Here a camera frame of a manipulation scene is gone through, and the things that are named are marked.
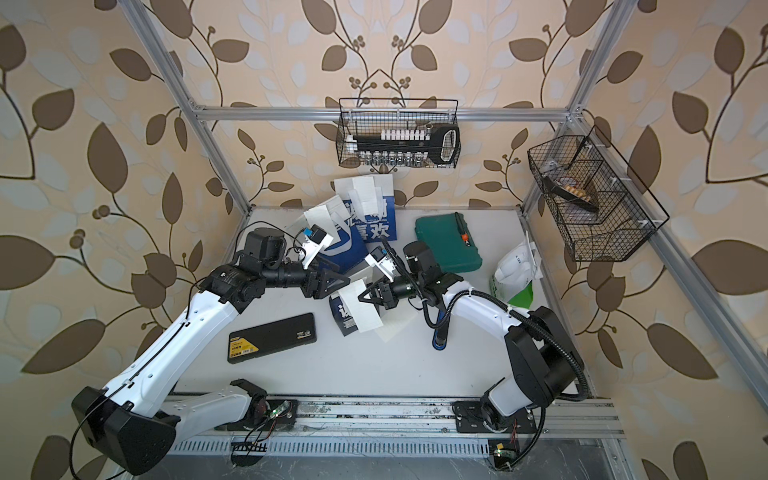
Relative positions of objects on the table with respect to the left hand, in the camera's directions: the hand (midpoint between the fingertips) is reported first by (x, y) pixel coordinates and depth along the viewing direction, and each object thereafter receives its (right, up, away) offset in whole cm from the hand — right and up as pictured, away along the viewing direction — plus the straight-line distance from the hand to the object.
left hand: (337, 270), depth 69 cm
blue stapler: (+26, -20, +15) cm, 36 cm away
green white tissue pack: (+48, -1, +13) cm, 50 cm away
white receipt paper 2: (+6, -12, +6) cm, 15 cm away
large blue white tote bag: (+9, +10, +36) cm, 38 cm away
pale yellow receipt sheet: (+13, -18, +22) cm, 31 cm away
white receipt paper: (+4, +21, +29) cm, 36 cm away
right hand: (+5, -8, +7) cm, 11 cm away
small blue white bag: (0, -15, +11) cm, 19 cm away
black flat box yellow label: (-24, -22, +19) cm, 37 cm away
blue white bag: (-2, +4, +24) cm, 24 cm away
